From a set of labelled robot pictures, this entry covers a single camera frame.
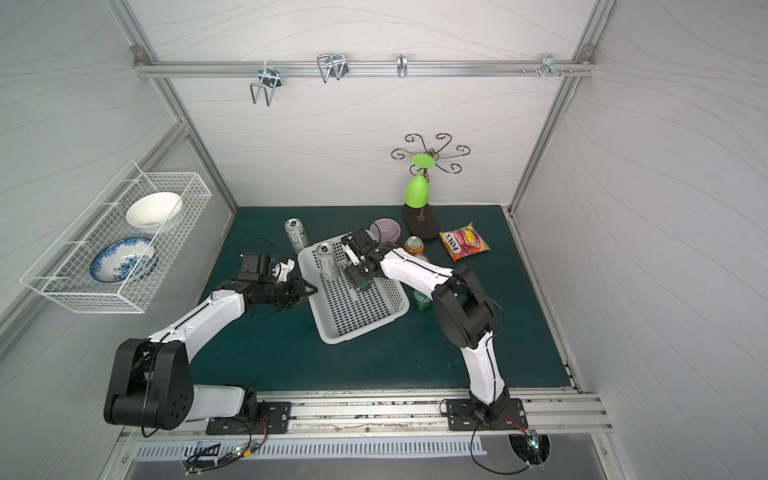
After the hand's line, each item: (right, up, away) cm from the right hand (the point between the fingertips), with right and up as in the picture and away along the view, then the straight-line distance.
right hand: (359, 268), depth 93 cm
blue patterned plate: (-49, +5, -28) cm, 57 cm away
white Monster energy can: (-9, +3, -2) cm, 10 cm away
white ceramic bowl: (-53, +17, -16) cm, 58 cm away
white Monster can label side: (-22, +11, +5) cm, 25 cm away
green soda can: (+19, -10, -5) cm, 22 cm away
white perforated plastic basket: (-6, -13, 0) cm, 14 cm away
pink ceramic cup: (+8, +12, +17) cm, 22 cm away
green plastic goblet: (+18, +25, +2) cm, 31 cm away
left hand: (-12, -6, -8) cm, 16 cm away
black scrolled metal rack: (+25, +36, 0) cm, 44 cm away
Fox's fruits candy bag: (+36, +8, +14) cm, 40 cm away
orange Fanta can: (+18, +7, +3) cm, 19 cm away
